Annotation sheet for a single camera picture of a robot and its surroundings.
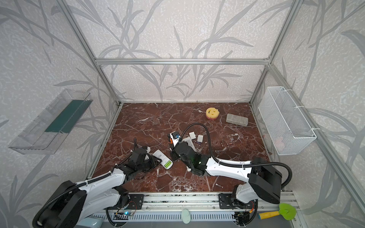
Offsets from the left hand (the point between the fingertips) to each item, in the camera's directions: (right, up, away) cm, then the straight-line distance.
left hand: (163, 157), depth 86 cm
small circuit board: (-15, -24, -16) cm, 32 cm away
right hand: (+6, +13, -9) cm, 16 cm away
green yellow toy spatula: (+64, -21, -17) cm, 70 cm away
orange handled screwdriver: (+7, +12, -13) cm, 19 cm away
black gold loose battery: (+38, +6, +10) cm, 40 cm away
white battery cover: (+18, +12, +12) cm, 24 cm away
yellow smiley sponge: (+33, +27, +22) cm, 48 cm away
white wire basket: (+60, +20, -25) cm, 68 cm away
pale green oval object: (+15, -23, -18) cm, 33 cm away
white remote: (+2, -3, 0) cm, 4 cm away
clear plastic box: (+52, +22, +19) cm, 60 cm away
